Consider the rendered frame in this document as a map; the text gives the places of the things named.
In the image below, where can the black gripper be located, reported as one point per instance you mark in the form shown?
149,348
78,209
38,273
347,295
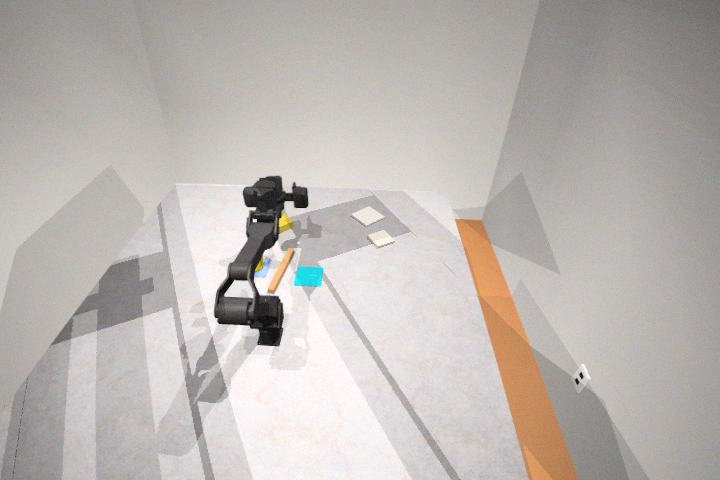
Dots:
299,196

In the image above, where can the yellow rectangular block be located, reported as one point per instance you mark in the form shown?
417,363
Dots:
284,223

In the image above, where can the flat white slab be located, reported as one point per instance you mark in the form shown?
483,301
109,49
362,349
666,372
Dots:
381,238

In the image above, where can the white flat square pad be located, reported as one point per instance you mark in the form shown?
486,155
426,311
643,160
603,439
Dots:
368,216

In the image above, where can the brown wooden plank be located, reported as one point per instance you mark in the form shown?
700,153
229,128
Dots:
279,274

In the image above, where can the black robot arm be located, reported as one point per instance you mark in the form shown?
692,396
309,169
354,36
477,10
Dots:
262,312

